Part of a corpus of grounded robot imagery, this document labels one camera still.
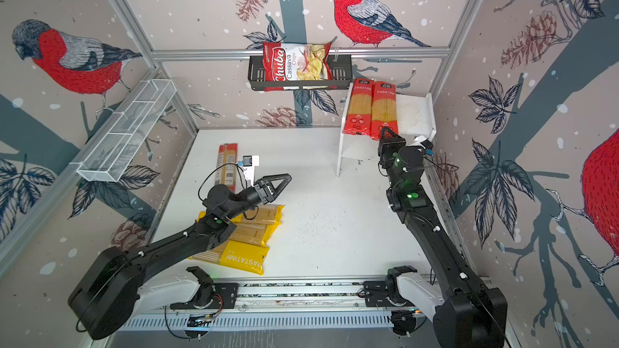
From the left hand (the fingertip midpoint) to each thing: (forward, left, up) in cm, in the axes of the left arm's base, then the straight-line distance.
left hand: (287, 181), depth 67 cm
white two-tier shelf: (+21, -41, +4) cm, 47 cm away
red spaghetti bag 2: (+24, -31, +6) cm, 40 cm away
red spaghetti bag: (+21, -22, +6) cm, 31 cm away
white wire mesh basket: (+9, +55, +1) cm, 55 cm away
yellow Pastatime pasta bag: (-12, +16, -28) cm, 34 cm away
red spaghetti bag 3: (+24, +31, -28) cm, 48 cm away
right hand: (+14, -26, +6) cm, 30 cm away
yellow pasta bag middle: (-4, +14, -28) cm, 31 cm away
